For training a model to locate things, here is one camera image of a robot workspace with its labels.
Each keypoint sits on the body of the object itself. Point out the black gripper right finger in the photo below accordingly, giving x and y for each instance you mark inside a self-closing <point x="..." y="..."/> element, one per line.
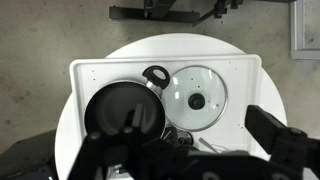
<point x="276" y="133"/>

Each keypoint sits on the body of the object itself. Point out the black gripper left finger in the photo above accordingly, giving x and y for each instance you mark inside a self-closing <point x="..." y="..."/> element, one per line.
<point x="133" y="120"/>

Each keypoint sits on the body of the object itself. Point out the glass lid with black knob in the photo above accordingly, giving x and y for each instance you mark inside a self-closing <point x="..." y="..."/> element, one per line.
<point x="206" y="80"/>

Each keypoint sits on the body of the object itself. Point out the white plastic tray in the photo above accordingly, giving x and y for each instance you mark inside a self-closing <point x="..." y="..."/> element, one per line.
<point x="110" y="70"/>

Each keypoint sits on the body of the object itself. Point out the flat steel utensil strip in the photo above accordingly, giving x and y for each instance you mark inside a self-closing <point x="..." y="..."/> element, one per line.
<point x="207" y="144"/>

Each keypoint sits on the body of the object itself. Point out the grey metal frame panel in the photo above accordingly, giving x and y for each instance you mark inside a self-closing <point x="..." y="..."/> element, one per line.
<point x="305" y="30"/>

